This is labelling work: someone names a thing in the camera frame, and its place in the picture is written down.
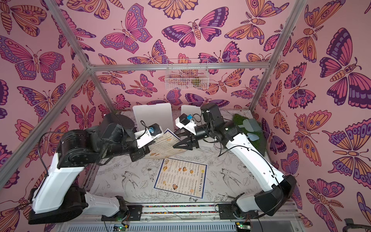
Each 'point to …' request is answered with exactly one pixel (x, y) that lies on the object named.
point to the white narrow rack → (194, 109)
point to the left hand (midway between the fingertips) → (154, 140)
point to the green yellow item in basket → (195, 82)
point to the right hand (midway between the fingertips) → (175, 138)
